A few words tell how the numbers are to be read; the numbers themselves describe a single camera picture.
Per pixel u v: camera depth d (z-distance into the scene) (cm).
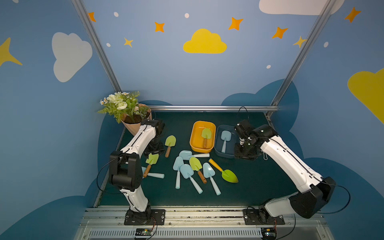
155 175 87
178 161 93
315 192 39
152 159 96
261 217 66
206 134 108
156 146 74
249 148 62
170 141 104
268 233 73
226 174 89
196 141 105
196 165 93
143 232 72
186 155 98
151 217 73
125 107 83
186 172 90
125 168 47
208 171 91
